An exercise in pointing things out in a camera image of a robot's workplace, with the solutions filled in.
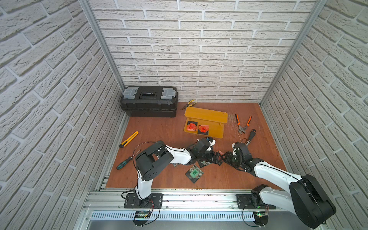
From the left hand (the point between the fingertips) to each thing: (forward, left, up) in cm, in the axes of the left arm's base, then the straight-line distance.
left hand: (220, 157), depth 85 cm
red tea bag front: (+23, +9, -4) cm, 25 cm away
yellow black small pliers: (+48, +19, -3) cm, 52 cm away
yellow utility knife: (+13, +63, -4) cm, 64 cm away
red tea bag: (+26, +17, -3) cm, 31 cm away
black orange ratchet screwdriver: (+18, -26, -2) cm, 32 cm away
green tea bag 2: (-3, +28, -4) cm, 28 cm away
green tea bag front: (-8, +16, -5) cm, 19 cm away
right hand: (+2, -3, -3) cm, 5 cm away
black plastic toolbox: (+36, +46, +12) cm, 60 cm away
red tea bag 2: (+6, -1, -4) cm, 7 cm away
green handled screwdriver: (-3, +60, -3) cm, 60 cm away
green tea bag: (-2, +9, -4) cm, 10 cm away
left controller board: (-29, +44, -8) cm, 53 cm away
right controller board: (-30, -16, -4) cm, 34 cm away
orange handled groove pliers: (+24, -19, -3) cm, 31 cm away
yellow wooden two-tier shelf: (+22, +2, +9) cm, 24 cm away
